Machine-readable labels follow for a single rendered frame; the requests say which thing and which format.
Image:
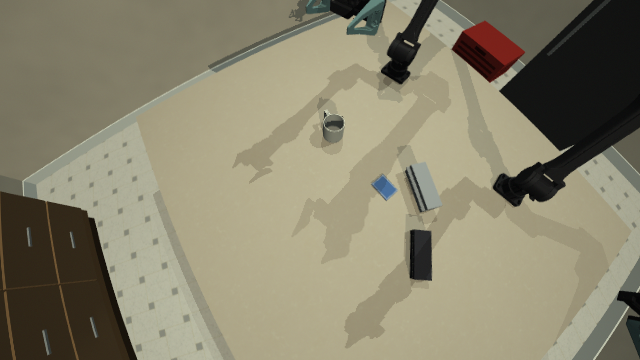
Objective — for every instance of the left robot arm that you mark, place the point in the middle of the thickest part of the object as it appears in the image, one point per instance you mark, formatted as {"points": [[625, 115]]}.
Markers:
{"points": [[540, 188]]}

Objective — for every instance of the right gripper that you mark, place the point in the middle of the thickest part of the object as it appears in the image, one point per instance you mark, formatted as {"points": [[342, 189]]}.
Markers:
{"points": [[372, 13]]}

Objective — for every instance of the grey mug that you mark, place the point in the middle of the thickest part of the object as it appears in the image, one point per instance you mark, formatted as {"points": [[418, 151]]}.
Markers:
{"points": [[333, 122]]}

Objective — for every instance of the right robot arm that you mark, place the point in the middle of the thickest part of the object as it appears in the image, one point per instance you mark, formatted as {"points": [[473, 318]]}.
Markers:
{"points": [[403, 52]]}

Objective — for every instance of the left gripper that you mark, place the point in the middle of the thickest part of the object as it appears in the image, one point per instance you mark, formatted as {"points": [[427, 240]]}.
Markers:
{"points": [[632, 299]]}

